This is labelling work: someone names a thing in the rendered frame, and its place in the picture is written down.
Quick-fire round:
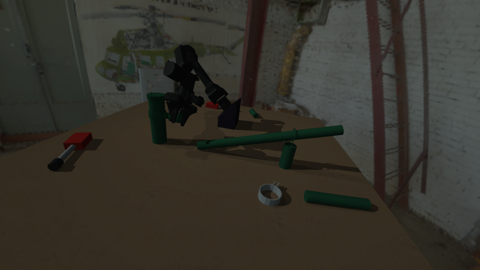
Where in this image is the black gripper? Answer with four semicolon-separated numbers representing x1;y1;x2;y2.
163;84;197;126

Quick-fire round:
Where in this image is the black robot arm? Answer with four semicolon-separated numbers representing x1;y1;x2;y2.
163;44;233;113

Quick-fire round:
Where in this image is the grey metal band with two small prongs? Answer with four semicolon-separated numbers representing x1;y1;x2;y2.
258;181;282;206

